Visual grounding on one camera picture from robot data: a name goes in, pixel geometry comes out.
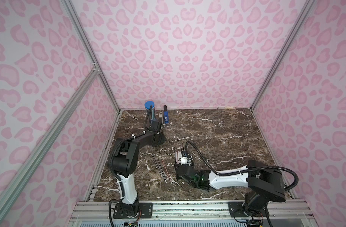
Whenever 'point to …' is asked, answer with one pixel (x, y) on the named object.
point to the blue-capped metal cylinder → (147, 106)
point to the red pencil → (167, 172)
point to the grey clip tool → (160, 119)
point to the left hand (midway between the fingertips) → (164, 139)
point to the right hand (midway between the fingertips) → (175, 166)
